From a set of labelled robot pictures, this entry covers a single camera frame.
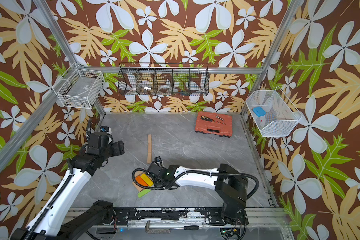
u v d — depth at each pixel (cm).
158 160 73
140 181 85
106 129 66
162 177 61
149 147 100
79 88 86
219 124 108
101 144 56
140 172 88
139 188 82
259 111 86
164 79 97
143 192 82
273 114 84
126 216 75
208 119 108
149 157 95
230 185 44
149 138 104
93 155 55
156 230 71
